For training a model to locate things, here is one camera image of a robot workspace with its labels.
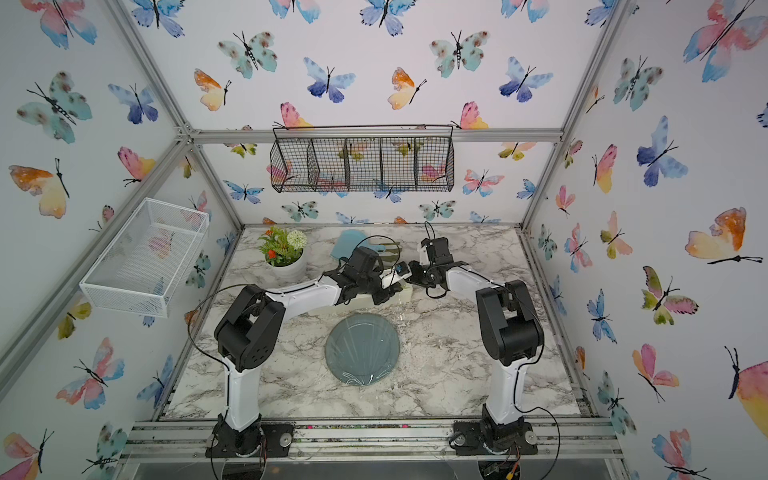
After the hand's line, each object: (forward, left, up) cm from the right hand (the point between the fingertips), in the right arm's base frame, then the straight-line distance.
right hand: (410, 273), depth 98 cm
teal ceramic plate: (-25, +13, -3) cm, 28 cm away
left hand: (-5, +3, +2) cm, 6 cm away
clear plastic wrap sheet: (-25, +13, -3) cm, 28 cm away
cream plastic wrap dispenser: (-10, +3, +14) cm, 18 cm away
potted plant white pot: (-2, +40, -1) cm, 40 cm away
